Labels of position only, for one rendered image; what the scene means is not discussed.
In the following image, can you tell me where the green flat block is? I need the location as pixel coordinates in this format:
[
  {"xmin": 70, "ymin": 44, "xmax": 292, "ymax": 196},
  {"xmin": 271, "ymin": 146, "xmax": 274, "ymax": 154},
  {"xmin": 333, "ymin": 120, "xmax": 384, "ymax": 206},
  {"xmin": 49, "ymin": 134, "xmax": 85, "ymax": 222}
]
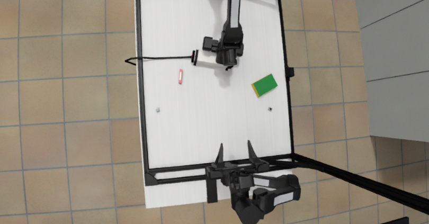
[{"xmin": 251, "ymin": 74, "xmax": 278, "ymax": 97}]

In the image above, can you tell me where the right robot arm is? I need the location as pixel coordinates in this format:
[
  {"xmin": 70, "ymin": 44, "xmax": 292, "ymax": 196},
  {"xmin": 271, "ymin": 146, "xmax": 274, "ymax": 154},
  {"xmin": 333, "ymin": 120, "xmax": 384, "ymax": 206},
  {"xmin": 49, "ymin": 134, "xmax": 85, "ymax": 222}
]
[{"xmin": 216, "ymin": 0, "xmax": 244, "ymax": 66}]

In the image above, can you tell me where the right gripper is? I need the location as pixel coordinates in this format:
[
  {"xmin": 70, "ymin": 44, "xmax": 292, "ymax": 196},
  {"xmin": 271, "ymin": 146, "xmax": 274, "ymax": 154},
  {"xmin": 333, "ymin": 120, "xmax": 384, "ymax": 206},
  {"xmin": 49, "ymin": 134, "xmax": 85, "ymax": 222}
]
[{"xmin": 202, "ymin": 36, "xmax": 244, "ymax": 57}]

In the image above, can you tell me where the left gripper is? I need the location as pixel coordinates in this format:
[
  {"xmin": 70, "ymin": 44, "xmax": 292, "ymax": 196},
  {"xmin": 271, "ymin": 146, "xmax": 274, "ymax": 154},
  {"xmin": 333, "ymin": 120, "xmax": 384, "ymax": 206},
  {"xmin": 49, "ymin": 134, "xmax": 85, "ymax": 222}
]
[{"xmin": 206, "ymin": 140, "xmax": 270, "ymax": 196}]

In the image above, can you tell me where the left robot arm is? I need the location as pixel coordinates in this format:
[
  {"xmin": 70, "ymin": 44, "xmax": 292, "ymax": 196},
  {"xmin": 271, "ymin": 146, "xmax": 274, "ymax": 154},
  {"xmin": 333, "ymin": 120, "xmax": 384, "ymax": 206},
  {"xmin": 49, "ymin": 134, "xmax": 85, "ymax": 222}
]
[{"xmin": 221, "ymin": 173, "xmax": 301, "ymax": 224}]

